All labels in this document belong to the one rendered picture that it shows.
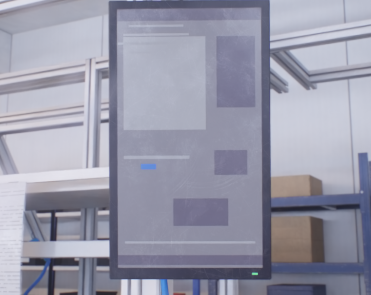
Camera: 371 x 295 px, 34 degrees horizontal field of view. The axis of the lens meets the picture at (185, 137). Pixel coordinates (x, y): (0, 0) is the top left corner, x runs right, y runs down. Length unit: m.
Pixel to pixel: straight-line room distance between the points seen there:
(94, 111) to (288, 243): 2.40
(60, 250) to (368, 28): 1.12
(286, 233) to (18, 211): 2.95
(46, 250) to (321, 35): 1.06
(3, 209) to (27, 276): 4.45
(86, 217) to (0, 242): 0.60
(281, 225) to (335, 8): 1.82
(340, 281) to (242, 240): 3.60
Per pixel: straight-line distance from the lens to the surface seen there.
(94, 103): 2.21
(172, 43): 1.12
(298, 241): 4.28
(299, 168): 4.82
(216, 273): 1.13
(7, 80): 2.50
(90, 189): 1.58
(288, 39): 2.04
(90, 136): 2.19
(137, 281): 1.39
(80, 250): 1.59
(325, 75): 2.41
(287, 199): 4.29
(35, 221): 2.81
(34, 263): 5.31
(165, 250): 1.12
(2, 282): 1.60
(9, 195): 1.61
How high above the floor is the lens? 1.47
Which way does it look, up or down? 11 degrees up
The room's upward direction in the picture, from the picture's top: straight up
